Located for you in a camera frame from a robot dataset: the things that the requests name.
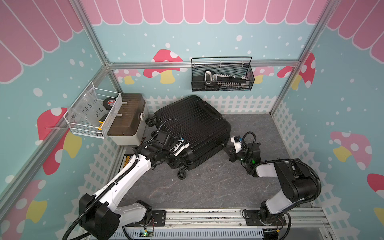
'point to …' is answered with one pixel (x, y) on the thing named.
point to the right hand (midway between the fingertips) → (224, 148)
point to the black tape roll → (108, 102)
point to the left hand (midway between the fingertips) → (180, 161)
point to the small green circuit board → (147, 234)
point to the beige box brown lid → (130, 123)
